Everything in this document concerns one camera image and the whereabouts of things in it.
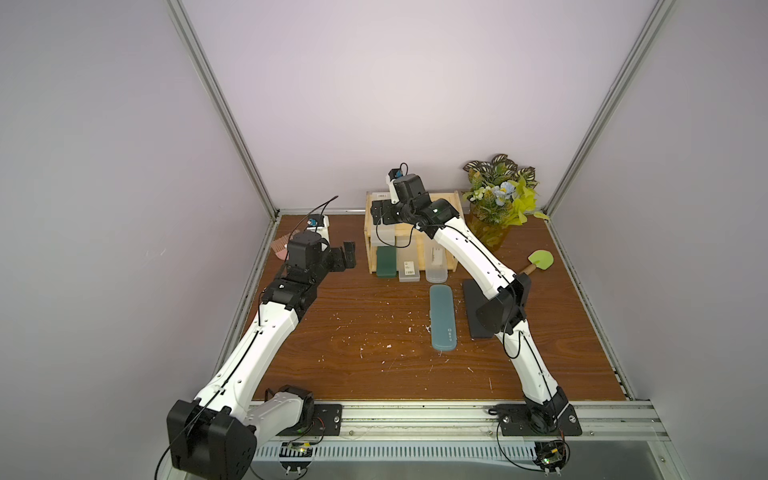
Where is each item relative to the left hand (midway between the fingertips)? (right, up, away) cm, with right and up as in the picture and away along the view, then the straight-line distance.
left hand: (342, 241), depth 78 cm
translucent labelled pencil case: (+18, -8, +20) cm, 29 cm away
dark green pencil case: (+11, -7, +23) cm, 27 cm away
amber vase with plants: (+48, +15, +17) cm, 53 cm away
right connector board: (+52, -51, -8) cm, 74 cm away
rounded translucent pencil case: (+29, -8, +23) cm, 37 cm away
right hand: (+11, +12, +7) cm, 18 cm away
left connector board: (-10, -53, -6) cm, 55 cm away
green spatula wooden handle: (+67, -7, +27) cm, 72 cm away
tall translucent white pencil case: (+11, +2, -3) cm, 12 cm away
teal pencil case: (+29, -26, +13) cm, 41 cm away
